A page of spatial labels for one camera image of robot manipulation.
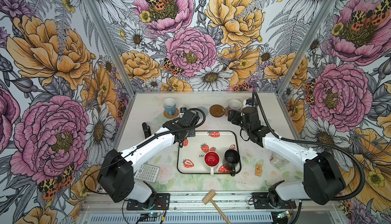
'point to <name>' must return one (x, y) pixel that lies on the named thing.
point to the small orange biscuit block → (258, 170)
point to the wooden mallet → (208, 197)
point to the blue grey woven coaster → (200, 114)
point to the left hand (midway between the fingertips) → (186, 133)
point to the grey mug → (255, 101)
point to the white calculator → (147, 172)
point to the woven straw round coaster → (166, 115)
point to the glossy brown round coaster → (217, 110)
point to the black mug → (232, 158)
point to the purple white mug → (234, 105)
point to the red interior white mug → (212, 159)
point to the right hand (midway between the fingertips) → (234, 117)
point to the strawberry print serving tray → (191, 156)
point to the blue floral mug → (169, 106)
